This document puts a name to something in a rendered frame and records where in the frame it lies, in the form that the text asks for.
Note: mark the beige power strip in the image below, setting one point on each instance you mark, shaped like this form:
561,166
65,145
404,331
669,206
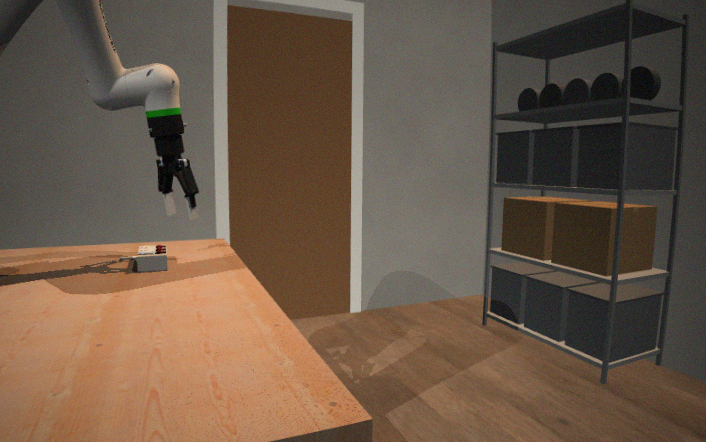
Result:
150,260

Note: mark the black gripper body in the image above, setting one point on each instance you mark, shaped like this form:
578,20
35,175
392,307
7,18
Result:
171,147

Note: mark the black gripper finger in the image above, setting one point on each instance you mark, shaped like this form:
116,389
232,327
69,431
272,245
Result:
187,188
167,186

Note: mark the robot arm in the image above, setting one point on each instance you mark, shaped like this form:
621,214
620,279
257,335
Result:
111,87

